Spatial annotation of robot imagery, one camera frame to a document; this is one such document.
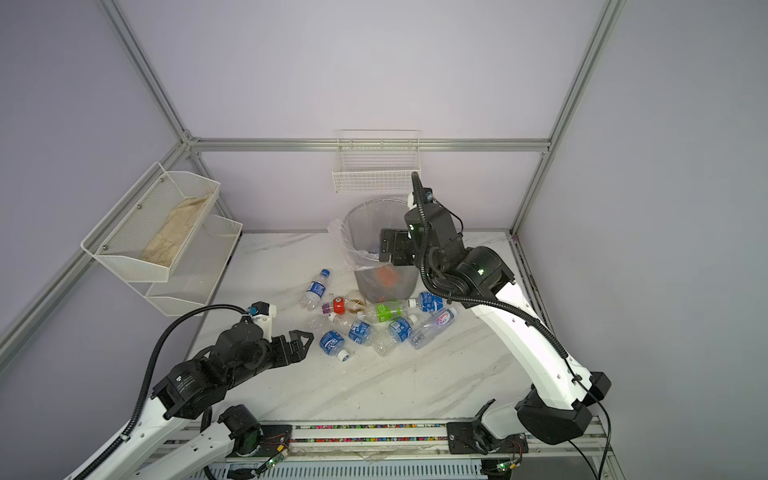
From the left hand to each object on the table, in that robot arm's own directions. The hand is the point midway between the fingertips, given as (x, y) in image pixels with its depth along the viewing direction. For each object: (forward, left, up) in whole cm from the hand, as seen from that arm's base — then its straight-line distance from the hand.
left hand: (298, 343), depth 71 cm
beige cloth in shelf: (+24, +37, +11) cm, 46 cm away
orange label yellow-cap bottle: (+23, -21, -3) cm, 32 cm away
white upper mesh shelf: (+28, +42, +12) cm, 52 cm away
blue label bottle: (+20, -35, -14) cm, 43 cm away
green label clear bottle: (+16, -19, -13) cm, 28 cm away
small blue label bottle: (+24, +2, -13) cm, 28 cm away
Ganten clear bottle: (+12, -35, -16) cm, 40 cm away
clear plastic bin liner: (+35, -11, +1) cm, 37 cm away
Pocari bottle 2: (+9, -13, -13) cm, 21 cm away
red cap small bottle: (+20, -6, -15) cm, 26 cm away
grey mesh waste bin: (+23, -18, -6) cm, 30 cm away
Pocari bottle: (+6, -5, -12) cm, 15 cm away
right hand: (+15, -23, +23) cm, 36 cm away
